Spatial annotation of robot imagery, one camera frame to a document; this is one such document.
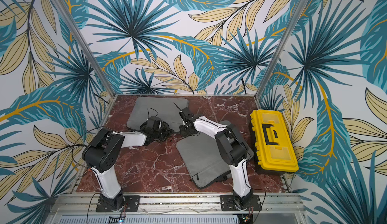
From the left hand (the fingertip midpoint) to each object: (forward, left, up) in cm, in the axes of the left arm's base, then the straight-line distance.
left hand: (174, 130), depth 96 cm
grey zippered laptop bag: (+22, +8, -5) cm, 24 cm away
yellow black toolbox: (-18, -52, +14) cm, 57 cm away
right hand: (-1, -7, -1) cm, 7 cm away
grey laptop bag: (-18, -19, -3) cm, 26 cm away
